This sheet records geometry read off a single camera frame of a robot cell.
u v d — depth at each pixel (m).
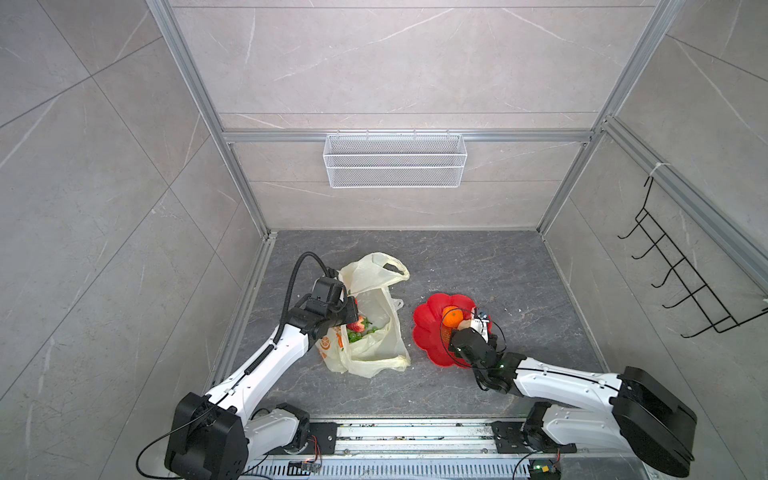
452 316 0.90
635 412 0.41
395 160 1.01
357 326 0.90
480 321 0.74
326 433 0.74
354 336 0.88
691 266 0.65
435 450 0.73
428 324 0.93
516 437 0.73
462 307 0.94
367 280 0.85
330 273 0.74
